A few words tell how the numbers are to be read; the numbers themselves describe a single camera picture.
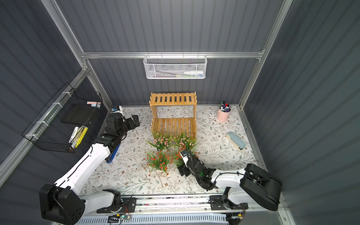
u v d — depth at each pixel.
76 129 0.72
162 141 0.81
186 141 0.81
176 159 0.75
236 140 0.94
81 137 0.69
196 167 0.63
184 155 0.74
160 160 0.73
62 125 0.74
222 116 1.07
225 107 1.02
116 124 0.60
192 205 0.74
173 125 1.06
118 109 0.70
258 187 0.43
